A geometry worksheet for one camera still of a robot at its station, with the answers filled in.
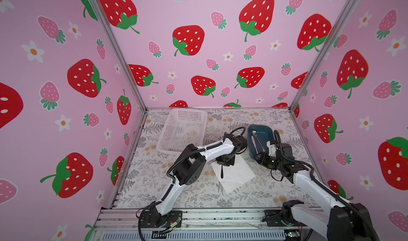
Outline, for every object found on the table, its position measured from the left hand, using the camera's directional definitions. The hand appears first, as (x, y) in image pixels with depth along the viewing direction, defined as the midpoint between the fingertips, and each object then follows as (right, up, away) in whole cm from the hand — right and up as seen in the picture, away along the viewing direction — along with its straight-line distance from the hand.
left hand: (225, 164), depth 91 cm
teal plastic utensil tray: (+28, +17, +13) cm, 36 cm away
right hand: (+16, +6, -5) cm, 17 cm away
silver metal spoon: (+21, +17, +14) cm, 30 cm away
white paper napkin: (+5, -5, -3) cm, 8 cm away
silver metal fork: (-2, -4, -2) cm, 5 cm away
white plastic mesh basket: (-29, +21, +20) cm, 41 cm away
